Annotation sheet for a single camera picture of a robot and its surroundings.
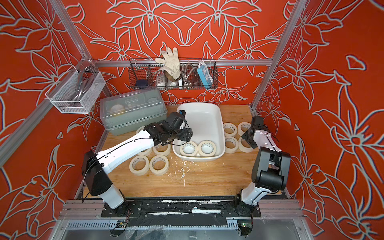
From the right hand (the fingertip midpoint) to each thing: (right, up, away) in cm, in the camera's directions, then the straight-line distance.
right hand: (246, 137), depth 92 cm
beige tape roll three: (-66, -16, -5) cm, 68 cm away
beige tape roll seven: (-71, +5, +9) cm, 72 cm away
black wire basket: (-66, +43, +9) cm, 80 cm away
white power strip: (-55, +37, +2) cm, 66 cm away
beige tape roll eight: (-53, -10, -2) cm, 54 cm away
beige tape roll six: (-25, -8, +3) cm, 26 cm away
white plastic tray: (-24, +11, +16) cm, 31 cm away
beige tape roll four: (-2, -7, 0) cm, 7 cm away
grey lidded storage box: (-76, +16, 0) cm, 77 cm away
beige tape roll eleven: (-7, +5, +13) cm, 15 cm away
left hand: (-37, +5, -13) cm, 39 cm away
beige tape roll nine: (-55, -16, -3) cm, 57 cm away
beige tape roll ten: (-1, +4, +9) cm, 10 cm away
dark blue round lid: (-69, +37, +10) cm, 79 cm away
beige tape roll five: (-8, -5, +5) cm, 11 cm away
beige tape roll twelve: (-36, -8, +3) cm, 37 cm away
